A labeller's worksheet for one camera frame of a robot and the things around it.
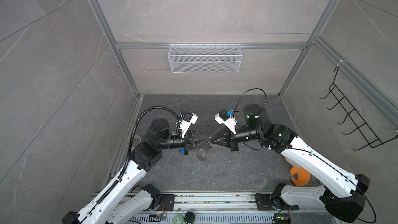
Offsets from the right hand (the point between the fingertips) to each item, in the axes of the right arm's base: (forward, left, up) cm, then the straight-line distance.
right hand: (212, 139), depth 60 cm
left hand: (0, +1, +2) cm, 3 cm away
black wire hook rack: (-2, -62, 0) cm, 62 cm away
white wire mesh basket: (+61, +1, -2) cm, 61 cm away
